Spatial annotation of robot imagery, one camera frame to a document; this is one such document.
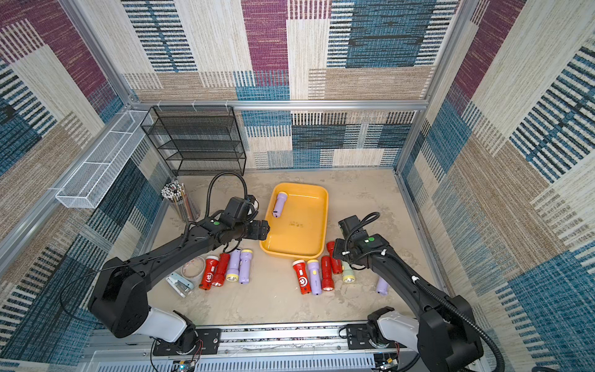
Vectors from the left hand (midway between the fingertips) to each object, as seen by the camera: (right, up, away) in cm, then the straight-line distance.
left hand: (261, 227), depth 87 cm
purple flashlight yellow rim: (-10, -16, -3) cm, 19 cm away
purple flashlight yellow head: (-6, -14, 0) cm, 16 cm away
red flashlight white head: (-19, -15, -1) cm, 25 cm away
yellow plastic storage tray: (+13, +3, +20) cm, 24 cm away
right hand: (+30, -10, -2) cm, 32 cm away
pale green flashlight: (+32, -16, -3) cm, 36 cm away
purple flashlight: (+6, +10, +19) cm, 22 cm away
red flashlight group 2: (+24, -19, -4) cm, 31 cm away
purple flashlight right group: (+20, -19, -4) cm, 27 cm away
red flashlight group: (-15, -16, -1) cm, 21 cm away
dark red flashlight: (+28, -14, -1) cm, 31 cm away
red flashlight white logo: (+15, -17, -3) cm, 23 cm away
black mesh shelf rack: (-34, +37, +24) cm, 56 cm away
